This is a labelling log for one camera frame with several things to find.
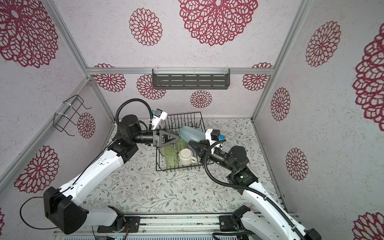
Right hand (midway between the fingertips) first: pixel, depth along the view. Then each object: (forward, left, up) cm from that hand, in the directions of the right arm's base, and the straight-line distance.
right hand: (191, 140), depth 59 cm
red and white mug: (+10, +5, -29) cm, 30 cm away
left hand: (+1, +5, -1) cm, 5 cm away
